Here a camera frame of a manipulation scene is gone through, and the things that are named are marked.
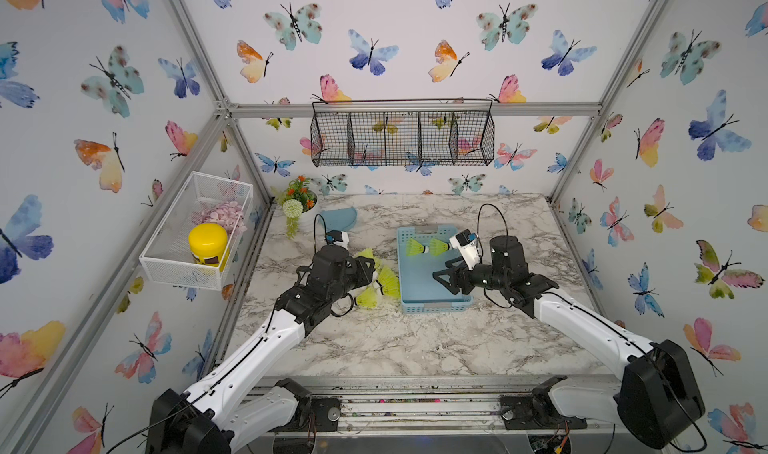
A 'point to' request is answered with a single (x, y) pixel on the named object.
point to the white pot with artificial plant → (299, 204)
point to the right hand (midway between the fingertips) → (444, 267)
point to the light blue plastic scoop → (339, 219)
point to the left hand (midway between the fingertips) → (375, 261)
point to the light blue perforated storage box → (420, 292)
